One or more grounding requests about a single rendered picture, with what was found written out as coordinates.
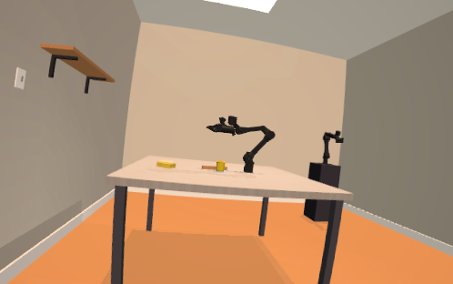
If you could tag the yellow rectangular block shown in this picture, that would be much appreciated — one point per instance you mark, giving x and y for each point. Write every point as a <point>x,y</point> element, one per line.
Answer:
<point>165,165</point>

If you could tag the yellow cup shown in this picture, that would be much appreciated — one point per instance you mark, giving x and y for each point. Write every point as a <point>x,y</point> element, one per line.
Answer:
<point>220,166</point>

